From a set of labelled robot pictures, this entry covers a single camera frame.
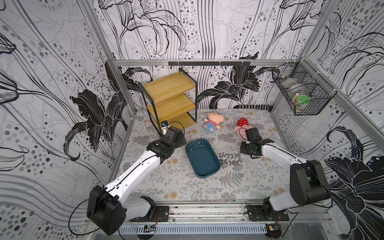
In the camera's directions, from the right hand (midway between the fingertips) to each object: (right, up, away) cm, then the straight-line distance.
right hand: (244, 147), depth 93 cm
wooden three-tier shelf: (-48, +32, +11) cm, 59 cm away
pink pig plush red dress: (+1, +14, +8) cm, 16 cm away
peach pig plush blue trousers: (-19, +17, +10) cm, 27 cm away
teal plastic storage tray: (-27, -7, 0) cm, 28 cm away
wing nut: (-15, -8, -3) cm, 17 cm away
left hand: (-41, +5, -12) cm, 43 cm away
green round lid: (+27, +29, -14) cm, 42 cm away
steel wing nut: (-14, -5, 0) cm, 15 cm away
